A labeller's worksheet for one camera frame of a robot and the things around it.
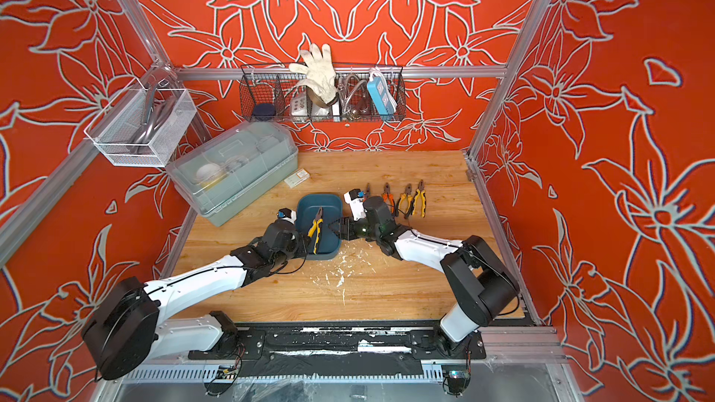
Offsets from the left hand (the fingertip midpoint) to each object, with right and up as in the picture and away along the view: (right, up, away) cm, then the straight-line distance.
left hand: (312, 237), depth 86 cm
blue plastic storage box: (-4, +8, +16) cm, 18 cm away
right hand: (+5, +4, -3) cm, 7 cm away
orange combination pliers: (+27, +11, +19) cm, 34 cm away
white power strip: (-6, +44, +9) cm, 45 cm away
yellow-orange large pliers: (+34, +12, +18) cm, 40 cm away
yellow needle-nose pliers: (+39, +13, +19) cm, 45 cm away
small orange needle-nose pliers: (+19, +14, +21) cm, 31 cm away
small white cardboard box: (-11, +18, +24) cm, 32 cm away
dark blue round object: (-19, +43, +11) cm, 48 cm away
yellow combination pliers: (+1, +3, +2) cm, 4 cm away
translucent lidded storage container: (-27, +20, +4) cm, 33 cm away
